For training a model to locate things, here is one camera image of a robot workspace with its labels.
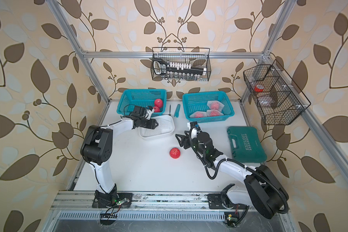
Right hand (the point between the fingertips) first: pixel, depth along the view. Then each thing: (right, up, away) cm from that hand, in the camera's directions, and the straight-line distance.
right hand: (180, 133), depth 82 cm
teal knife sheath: (-3, +14, +33) cm, 36 cm away
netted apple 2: (+27, +18, +26) cm, 42 cm away
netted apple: (-16, +20, +29) cm, 39 cm away
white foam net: (-10, +3, +19) cm, 22 cm away
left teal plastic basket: (-42, +24, +36) cm, 61 cm away
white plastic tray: (-24, -2, +16) cm, 29 cm away
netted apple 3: (-3, -12, +3) cm, 13 cm away
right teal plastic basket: (+14, +21, +33) cm, 42 cm away
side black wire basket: (+51, +20, -8) cm, 55 cm away
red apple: (-18, +15, +25) cm, 34 cm away
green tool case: (+42, -8, +6) cm, 43 cm away
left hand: (-19, +6, +17) cm, 26 cm away
